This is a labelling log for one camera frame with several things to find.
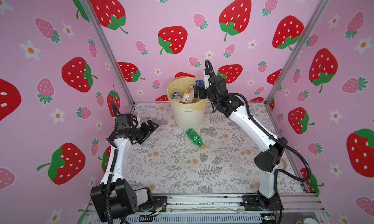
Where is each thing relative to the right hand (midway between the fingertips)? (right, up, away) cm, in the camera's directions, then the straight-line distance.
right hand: (200, 83), depth 76 cm
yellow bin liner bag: (-14, +4, +21) cm, 25 cm away
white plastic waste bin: (-7, -17, +15) cm, 24 cm away
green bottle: (-2, -32, +17) cm, 36 cm away
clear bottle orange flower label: (-7, -5, +14) cm, 16 cm away
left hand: (-27, -25, +5) cm, 37 cm away
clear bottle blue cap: (-14, -5, +14) cm, 21 cm away
